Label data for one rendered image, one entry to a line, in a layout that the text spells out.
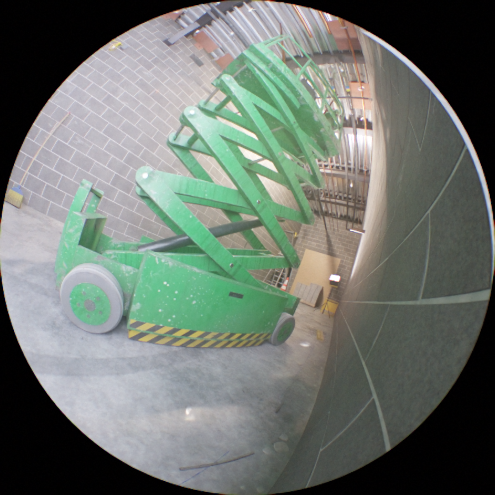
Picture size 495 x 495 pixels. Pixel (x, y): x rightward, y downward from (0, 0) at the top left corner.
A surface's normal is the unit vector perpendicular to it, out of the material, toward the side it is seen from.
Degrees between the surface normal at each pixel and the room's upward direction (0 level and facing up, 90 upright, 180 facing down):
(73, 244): 90
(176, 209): 90
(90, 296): 90
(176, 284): 90
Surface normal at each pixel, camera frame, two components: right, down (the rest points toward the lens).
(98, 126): 0.77, 0.26
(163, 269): 0.61, 0.17
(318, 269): -0.50, -0.30
